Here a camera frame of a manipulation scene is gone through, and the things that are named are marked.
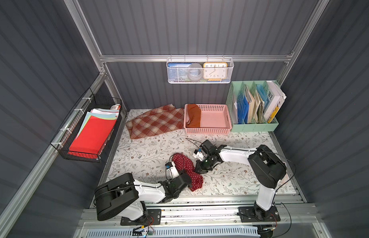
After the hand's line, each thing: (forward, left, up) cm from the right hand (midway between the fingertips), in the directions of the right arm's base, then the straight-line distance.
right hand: (196, 172), depth 87 cm
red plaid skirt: (+44, +25, -1) cm, 50 cm away
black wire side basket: (+25, +53, +29) cm, 65 cm away
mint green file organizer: (+49, -26, +24) cm, 60 cm away
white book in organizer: (+40, -51, +23) cm, 69 cm away
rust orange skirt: (+47, +1, +3) cm, 47 cm away
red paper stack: (+3, +47, +31) cm, 57 cm away
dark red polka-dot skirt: (+3, +7, +3) cm, 8 cm away
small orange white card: (-3, -51, -1) cm, 51 cm away
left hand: (-1, +6, +1) cm, 6 cm away
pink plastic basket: (+42, -9, 0) cm, 43 cm away
